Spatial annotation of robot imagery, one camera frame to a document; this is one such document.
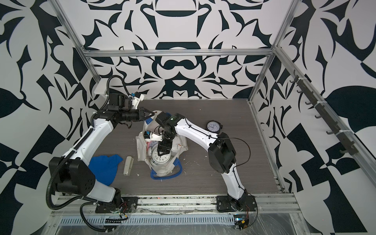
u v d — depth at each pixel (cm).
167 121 63
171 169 74
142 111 70
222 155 51
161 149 72
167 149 73
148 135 71
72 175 42
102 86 96
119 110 63
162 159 83
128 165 84
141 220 71
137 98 73
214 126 102
